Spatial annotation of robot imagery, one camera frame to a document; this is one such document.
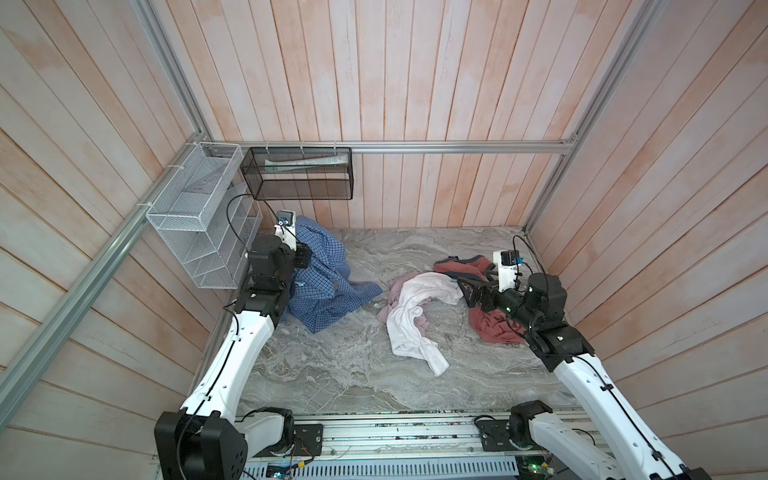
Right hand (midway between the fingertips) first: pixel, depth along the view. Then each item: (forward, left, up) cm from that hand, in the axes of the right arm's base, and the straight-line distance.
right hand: (473, 276), depth 74 cm
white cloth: (-9, +16, -20) cm, 27 cm away
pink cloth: (+8, +19, -20) cm, 29 cm away
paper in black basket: (+35, +49, +10) cm, 60 cm away
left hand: (+7, +46, +6) cm, 47 cm away
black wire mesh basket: (+46, +55, -2) cm, 72 cm away
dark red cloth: (-2, -11, -23) cm, 25 cm away
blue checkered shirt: (-3, +39, -3) cm, 39 cm away
